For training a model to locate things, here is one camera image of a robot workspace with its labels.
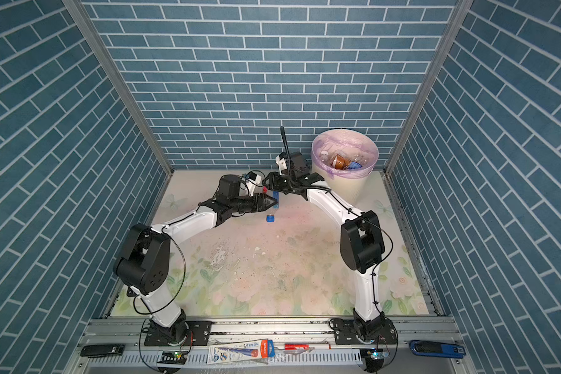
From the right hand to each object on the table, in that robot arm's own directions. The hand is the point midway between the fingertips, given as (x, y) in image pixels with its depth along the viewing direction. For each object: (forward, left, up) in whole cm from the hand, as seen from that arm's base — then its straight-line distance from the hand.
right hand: (265, 180), depth 90 cm
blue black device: (-48, -58, -18) cm, 77 cm away
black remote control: (-57, +42, -17) cm, 73 cm away
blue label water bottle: (+8, -35, +2) cm, 36 cm away
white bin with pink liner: (+21, -35, +2) cm, 41 cm away
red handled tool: (-51, -15, -20) cm, 57 cm away
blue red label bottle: (-13, -3, -7) cm, 15 cm away
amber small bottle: (+13, -30, -1) cm, 33 cm away
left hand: (-8, -4, -4) cm, 9 cm away
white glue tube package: (-54, +1, -19) cm, 57 cm away
